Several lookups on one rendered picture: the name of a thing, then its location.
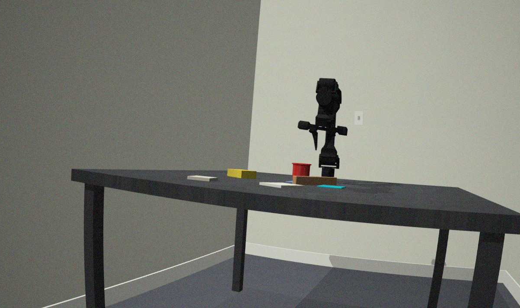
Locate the yellow rectangular block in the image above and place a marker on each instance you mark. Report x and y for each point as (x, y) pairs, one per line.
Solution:
(248, 174)

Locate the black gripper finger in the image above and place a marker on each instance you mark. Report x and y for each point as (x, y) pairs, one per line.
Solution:
(328, 138)
(315, 135)

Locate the tan wooden bar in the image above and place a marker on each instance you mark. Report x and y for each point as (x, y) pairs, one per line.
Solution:
(314, 180)

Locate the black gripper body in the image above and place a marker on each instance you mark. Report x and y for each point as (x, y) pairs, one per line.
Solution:
(307, 126)

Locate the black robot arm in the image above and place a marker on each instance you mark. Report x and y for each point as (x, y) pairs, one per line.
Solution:
(328, 97)

